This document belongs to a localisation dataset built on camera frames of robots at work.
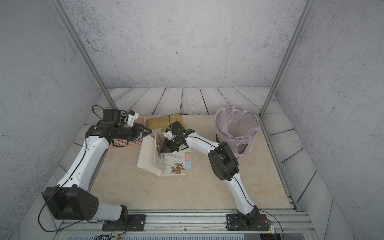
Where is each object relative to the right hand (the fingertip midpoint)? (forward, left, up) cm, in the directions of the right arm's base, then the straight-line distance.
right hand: (159, 152), depth 87 cm
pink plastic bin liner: (+18, -47, +1) cm, 51 cm away
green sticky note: (-2, -17, +6) cm, 18 cm away
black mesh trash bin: (+18, -46, +2) cm, 50 cm away
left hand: (+2, +1, +16) cm, 16 cm away
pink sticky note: (+3, -16, -11) cm, 20 cm away
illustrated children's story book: (-5, +3, +2) cm, 7 cm away
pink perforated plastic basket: (-9, +9, +23) cm, 26 cm away
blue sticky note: (-2, -16, -11) cm, 20 cm away
